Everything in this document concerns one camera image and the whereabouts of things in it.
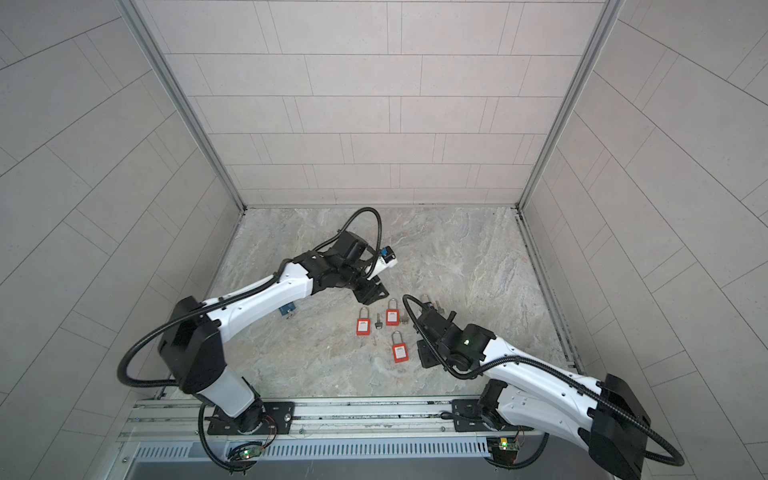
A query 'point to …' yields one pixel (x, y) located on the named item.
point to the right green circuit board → (502, 449)
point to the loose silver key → (378, 324)
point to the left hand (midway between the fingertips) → (390, 283)
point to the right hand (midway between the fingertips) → (422, 356)
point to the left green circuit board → (251, 451)
